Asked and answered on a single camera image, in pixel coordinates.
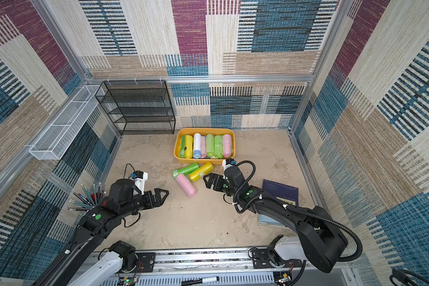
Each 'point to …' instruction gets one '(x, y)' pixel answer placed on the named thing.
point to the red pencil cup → (89, 200)
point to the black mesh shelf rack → (138, 107)
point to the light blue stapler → (266, 220)
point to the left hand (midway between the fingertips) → (161, 193)
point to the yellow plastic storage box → (221, 131)
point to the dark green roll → (182, 153)
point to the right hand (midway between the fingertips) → (213, 181)
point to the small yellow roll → (188, 146)
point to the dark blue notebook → (288, 195)
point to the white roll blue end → (197, 146)
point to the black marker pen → (203, 280)
